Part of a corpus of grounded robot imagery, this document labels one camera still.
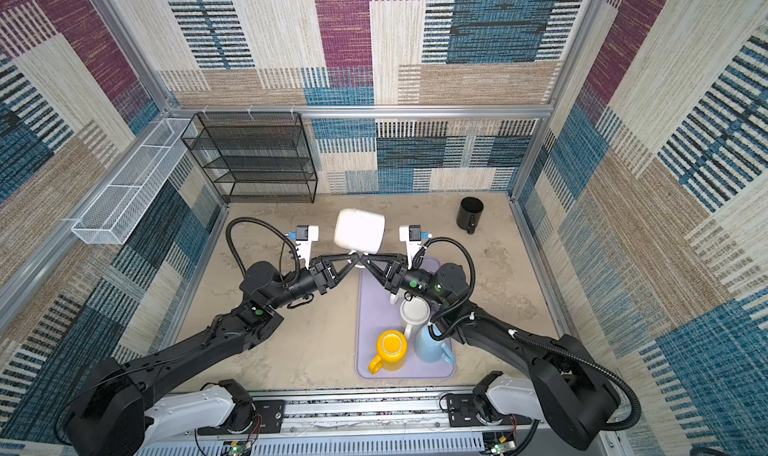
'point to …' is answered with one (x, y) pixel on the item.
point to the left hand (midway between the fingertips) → (358, 258)
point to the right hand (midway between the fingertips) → (361, 264)
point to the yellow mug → (392, 349)
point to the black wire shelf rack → (255, 157)
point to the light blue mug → (429, 349)
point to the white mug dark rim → (414, 313)
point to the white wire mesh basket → (113, 216)
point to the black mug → (469, 213)
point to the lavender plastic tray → (376, 315)
